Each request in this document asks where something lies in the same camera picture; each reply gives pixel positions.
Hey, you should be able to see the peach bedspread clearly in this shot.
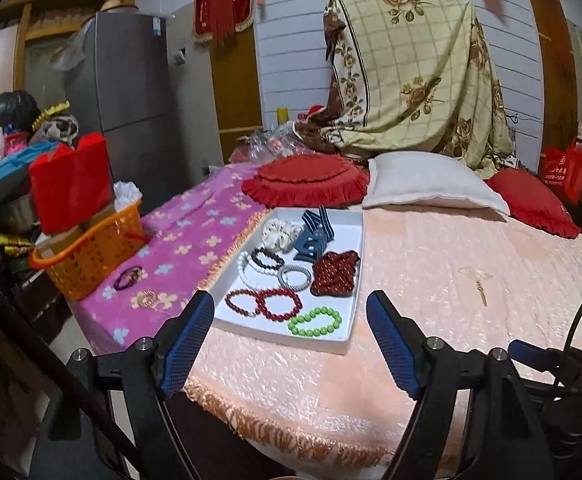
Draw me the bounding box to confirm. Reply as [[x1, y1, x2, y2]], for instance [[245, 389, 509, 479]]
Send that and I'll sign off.
[[184, 206, 582, 479]]

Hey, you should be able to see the gold hair clip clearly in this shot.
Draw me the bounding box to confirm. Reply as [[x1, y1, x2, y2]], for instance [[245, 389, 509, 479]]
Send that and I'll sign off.
[[458, 266, 492, 307]]

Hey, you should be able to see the orange plastic basket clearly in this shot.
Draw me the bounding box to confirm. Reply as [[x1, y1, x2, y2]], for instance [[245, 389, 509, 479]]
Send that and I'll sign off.
[[28, 200, 149, 301]]

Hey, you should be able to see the red dotted scrunchie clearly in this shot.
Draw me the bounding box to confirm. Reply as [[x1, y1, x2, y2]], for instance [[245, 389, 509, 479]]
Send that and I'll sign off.
[[309, 250, 360, 297]]

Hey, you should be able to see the pink floral blanket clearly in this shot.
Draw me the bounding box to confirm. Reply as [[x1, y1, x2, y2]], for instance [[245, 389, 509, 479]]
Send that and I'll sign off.
[[70, 164, 268, 354]]

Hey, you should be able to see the white shallow tray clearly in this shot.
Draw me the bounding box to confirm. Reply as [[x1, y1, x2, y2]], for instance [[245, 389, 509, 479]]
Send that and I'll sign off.
[[210, 208, 364, 356]]

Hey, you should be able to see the blue striped hair bow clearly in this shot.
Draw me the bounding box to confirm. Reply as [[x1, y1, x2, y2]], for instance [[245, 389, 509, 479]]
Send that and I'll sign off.
[[293, 206, 334, 263]]

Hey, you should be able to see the white scrunchie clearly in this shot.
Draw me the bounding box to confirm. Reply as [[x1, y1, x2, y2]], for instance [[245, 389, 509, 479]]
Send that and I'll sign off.
[[262, 218, 304, 254]]

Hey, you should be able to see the white pillow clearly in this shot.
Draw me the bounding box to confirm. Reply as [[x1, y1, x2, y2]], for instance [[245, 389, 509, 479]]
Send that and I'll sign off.
[[362, 152, 510, 216]]

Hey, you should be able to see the red pillow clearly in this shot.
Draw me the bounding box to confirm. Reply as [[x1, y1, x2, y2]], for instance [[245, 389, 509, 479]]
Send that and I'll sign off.
[[485, 168, 580, 240]]

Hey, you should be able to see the red gift box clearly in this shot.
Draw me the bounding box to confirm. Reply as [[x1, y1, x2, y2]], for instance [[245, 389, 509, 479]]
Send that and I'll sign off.
[[28, 132, 113, 235]]

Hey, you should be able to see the red round ruffled cushion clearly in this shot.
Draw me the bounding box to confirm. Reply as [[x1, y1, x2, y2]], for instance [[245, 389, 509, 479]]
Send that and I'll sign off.
[[242, 154, 370, 208]]

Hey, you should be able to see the red shopping bag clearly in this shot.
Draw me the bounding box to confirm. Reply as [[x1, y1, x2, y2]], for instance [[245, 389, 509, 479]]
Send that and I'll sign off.
[[539, 142, 582, 205]]

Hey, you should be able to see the blue cloth pile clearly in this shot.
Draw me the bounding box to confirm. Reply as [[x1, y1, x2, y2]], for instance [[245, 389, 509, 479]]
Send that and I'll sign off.
[[0, 142, 59, 203]]

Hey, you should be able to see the grey refrigerator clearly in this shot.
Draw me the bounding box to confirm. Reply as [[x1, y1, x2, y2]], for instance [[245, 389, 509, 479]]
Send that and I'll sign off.
[[63, 12, 187, 216]]

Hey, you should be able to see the floral cream draped sheet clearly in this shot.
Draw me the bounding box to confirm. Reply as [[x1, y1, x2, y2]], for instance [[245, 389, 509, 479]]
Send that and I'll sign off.
[[297, 0, 513, 179]]

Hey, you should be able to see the gold ring ornament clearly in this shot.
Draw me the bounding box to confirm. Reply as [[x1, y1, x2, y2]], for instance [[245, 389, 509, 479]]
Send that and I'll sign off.
[[134, 290, 158, 310]]

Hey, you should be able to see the dark bracelet on blanket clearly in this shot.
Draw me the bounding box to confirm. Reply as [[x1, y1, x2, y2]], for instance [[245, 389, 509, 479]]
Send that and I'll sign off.
[[113, 265, 144, 292]]

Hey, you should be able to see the dark red bead bracelet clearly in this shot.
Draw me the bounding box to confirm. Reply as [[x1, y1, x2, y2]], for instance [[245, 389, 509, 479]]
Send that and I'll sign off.
[[223, 288, 263, 319]]

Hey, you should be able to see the black cable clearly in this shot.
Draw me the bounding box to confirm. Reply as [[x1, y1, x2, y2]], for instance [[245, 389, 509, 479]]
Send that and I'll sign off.
[[552, 286, 582, 386]]

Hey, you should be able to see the green bead bracelet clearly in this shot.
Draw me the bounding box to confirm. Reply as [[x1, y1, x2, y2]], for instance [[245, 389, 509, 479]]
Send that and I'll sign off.
[[286, 305, 344, 338]]

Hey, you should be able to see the white pearl bead bracelet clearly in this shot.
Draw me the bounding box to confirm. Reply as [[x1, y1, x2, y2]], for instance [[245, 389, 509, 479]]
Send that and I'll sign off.
[[235, 249, 282, 293]]

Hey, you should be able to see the black bead bracelet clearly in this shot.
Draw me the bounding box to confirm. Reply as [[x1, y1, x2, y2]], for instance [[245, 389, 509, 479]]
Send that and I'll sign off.
[[249, 246, 287, 272]]

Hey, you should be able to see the grey spiral hair tie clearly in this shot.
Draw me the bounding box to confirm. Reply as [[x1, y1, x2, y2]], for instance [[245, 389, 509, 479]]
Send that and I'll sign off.
[[276, 263, 313, 292]]

